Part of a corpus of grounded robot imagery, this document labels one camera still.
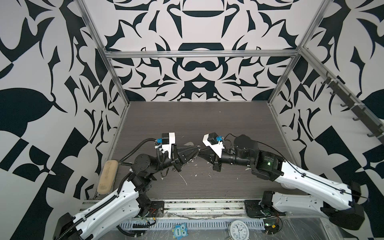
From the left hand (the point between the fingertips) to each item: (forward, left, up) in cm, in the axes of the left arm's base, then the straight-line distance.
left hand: (198, 146), depth 55 cm
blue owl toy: (-23, +8, -35) cm, 43 cm away
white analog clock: (-23, -17, -33) cm, 44 cm away
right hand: (0, 0, -5) cm, 5 cm away
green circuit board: (-22, -34, -38) cm, 56 cm away
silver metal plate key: (+4, +3, -5) cm, 8 cm away
